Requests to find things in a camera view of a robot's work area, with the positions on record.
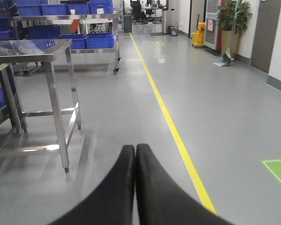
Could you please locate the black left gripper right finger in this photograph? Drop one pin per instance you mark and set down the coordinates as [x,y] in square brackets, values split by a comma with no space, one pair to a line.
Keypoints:
[159,204]

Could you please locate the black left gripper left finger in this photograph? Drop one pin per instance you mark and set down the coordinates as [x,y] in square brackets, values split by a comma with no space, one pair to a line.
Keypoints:
[112,199]

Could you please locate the grey dustpan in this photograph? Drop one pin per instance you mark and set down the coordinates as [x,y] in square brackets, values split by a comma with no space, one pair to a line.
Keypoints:
[223,61]

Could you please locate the row of blue bins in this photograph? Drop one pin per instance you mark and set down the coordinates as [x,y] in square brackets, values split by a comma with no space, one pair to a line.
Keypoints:
[99,41]

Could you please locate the yellow mop bucket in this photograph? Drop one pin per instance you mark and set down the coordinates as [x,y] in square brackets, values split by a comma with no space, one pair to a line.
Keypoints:
[197,38]

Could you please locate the bare steel table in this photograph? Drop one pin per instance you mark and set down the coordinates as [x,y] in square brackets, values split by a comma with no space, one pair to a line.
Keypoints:
[25,50]

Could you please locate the small grey trash bin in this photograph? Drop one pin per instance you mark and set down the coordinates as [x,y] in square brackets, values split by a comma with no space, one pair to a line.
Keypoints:
[174,31]

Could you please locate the orange cylinder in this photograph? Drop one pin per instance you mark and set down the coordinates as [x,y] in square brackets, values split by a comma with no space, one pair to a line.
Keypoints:
[75,27]

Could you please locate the black box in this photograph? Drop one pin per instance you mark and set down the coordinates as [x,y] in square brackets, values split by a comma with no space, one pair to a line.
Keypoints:
[127,23]

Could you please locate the tall steel cabinet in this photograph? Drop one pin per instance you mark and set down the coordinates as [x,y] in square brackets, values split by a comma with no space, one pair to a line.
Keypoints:
[167,21]

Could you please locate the white framed glass door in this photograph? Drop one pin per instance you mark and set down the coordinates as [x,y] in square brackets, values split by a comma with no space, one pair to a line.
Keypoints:
[210,28]

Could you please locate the steel rack on castors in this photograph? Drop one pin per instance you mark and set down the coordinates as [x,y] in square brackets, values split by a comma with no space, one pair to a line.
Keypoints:
[61,18]

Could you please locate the black office chair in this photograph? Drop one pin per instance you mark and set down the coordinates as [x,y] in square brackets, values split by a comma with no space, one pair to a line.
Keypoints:
[138,10]

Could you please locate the office desk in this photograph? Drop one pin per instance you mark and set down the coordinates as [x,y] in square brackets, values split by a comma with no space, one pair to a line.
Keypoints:
[154,9]

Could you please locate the grey door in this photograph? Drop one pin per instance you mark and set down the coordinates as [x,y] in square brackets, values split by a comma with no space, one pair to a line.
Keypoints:
[267,35]

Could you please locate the tall potted plant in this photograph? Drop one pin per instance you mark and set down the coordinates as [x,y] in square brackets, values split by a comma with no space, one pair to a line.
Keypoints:
[234,16]

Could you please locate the stack of blue bins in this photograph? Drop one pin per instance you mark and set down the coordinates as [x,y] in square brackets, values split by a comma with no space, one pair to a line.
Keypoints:
[3,23]

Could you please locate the steel frame rack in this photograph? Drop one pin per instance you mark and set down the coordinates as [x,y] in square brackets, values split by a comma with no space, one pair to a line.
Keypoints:
[12,110]

